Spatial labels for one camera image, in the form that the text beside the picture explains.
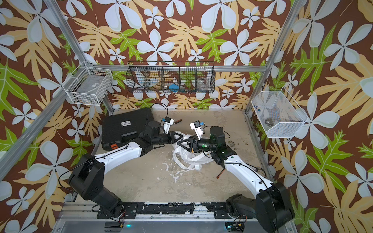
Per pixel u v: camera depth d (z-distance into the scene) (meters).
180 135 0.81
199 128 0.67
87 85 0.85
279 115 0.81
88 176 0.44
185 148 0.67
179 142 0.68
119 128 1.02
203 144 0.66
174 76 0.99
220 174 0.87
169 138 0.73
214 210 0.75
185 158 0.82
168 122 0.77
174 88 0.93
